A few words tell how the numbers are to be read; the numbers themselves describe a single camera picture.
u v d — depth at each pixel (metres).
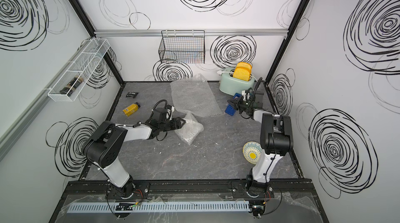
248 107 0.80
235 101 0.86
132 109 1.01
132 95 1.11
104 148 0.48
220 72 1.05
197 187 0.76
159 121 0.75
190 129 0.87
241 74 0.98
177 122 0.84
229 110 1.01
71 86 0.67
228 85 1.05
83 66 0.74
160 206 0.77
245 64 0.99
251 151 0.85
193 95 1.12
